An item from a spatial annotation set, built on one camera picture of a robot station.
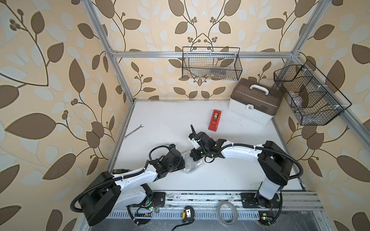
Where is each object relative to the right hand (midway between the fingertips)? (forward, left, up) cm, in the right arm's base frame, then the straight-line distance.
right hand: (190, 154), depth 86 cm
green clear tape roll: (+28, -19, +3) cm, 34 cm away
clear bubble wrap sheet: (-7, 0, +2) cm, 7 cm away
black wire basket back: (+51, -22, +30) cm, 63 cm away
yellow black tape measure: (-30, +2, -1) cm, 30 cm away
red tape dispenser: (+25, -18, +1) cm, 31 cm away
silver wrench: (+25, +36, -3) cm, 44 cm away
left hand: (-4, +4, -1) cm, 5 cm away
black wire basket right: (+14, -65, +30) cm, 72 cm away
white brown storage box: (+29, -44, +15) cm, 55 cm away
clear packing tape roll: (-30, -21, -1) cm, 36 cm away
